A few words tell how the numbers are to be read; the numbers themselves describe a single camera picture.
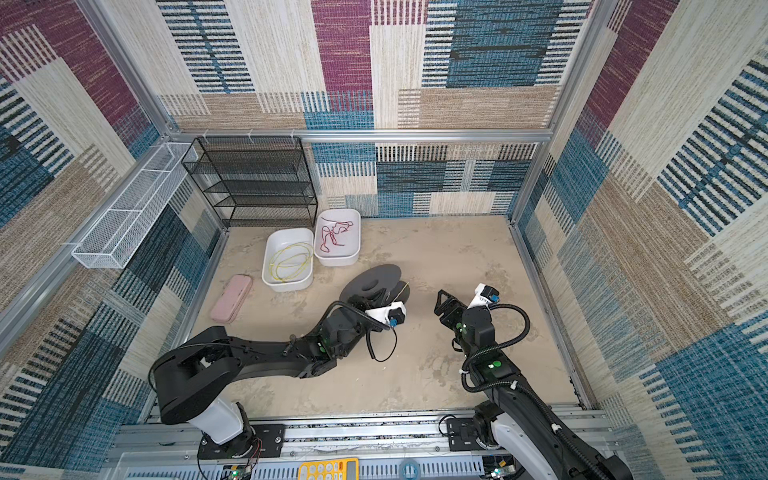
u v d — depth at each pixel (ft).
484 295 2.36
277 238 3.59
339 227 3.78
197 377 1.49
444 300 2.55
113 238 2.34
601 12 2.31
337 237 3.69
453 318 2.39
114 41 2.40
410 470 2.30
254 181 3.58
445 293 2.55
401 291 2.89
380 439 2.46
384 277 2.93
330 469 2.26
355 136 6.09
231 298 3.18
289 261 3.55
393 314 2.25
